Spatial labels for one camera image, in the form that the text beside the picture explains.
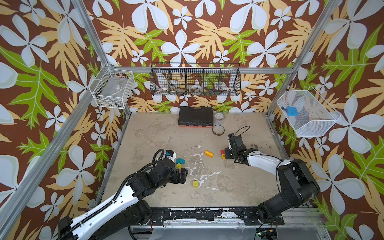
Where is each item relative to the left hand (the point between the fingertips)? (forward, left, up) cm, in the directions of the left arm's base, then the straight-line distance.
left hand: (180, 170), depth 74 cm
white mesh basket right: (+23, -71, +15) cm, 76 cm away
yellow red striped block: (+14, -26, -12) cm, 31 cm away
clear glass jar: (+49, -28, -15) cm, 59 cm away
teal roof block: (+12, +1, -13) cm, 18 cm away
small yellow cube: (+8, +2, -13) cm, 16 cm away
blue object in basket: (+32, -65, +11) cm, 73 cm away
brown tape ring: (+37, -25, -15) cm, 47 cm away
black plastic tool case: (+48, -9, -12) cm, 50 cm away
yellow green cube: (-3, -8, -13) cm, 15 cm away
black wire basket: (+56, -8, +16) cm, 59 cm away
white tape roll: (+52, -10, +12) cm, 55 cm away
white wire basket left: (+42, +41, +18) cm, 62 cm away
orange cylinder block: (+17, -17, -14) cm, 28 cm away
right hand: (+18, -28, -11) cm, 36 cm away
